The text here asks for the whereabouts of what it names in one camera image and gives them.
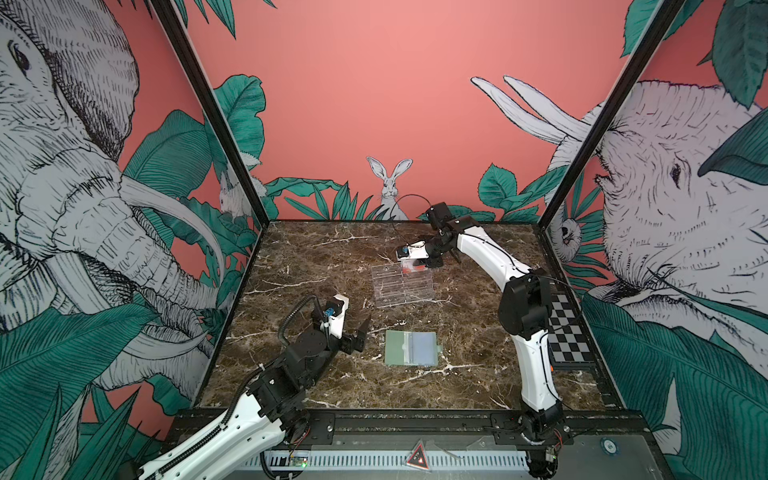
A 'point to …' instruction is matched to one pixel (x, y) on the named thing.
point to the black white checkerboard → (566, 338)
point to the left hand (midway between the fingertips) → (354, 307)
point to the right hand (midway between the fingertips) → (414, 250)
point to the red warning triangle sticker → (417, 457)
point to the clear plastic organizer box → (392, 286)
